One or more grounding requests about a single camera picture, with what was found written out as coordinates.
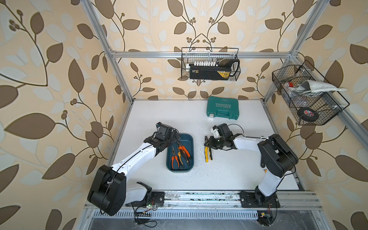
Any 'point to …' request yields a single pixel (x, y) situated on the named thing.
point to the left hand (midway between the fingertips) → (174, 137)
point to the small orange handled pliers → (174, 156)
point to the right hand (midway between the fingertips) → (205, 144)
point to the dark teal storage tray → (187, 141)
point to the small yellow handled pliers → (180, 158)
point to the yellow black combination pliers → (208, 153)
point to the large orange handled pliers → (185, 153)
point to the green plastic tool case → (223, 107)
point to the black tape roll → (308, 114)
